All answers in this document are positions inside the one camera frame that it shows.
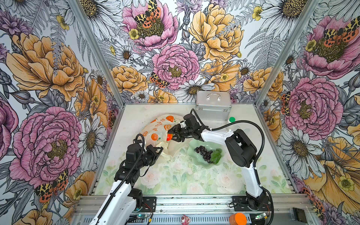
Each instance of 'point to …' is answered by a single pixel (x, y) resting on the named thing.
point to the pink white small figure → (185, 220)
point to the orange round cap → (237, 219)
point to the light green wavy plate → (197, 158)
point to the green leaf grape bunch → (210, 156)
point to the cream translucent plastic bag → (154, 132)
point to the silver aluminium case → (213, 105)
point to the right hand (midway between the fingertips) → (167, 137)
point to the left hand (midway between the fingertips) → (164, 151)
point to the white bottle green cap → (231, 119)
